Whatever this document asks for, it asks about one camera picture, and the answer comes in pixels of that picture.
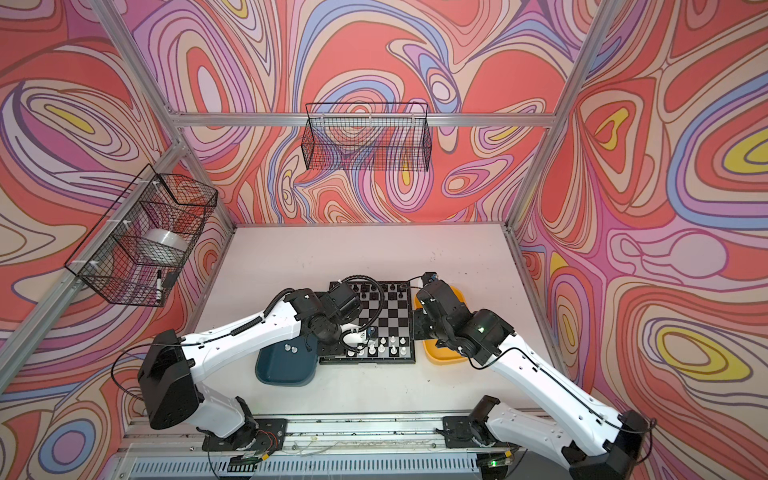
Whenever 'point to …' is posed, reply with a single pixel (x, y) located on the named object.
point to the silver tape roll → (166, 237)
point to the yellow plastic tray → (440, 355)
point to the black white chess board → (388, 306)
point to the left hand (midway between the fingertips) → (345, 339)
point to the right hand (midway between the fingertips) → (418, 326)
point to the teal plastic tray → (290, 363)
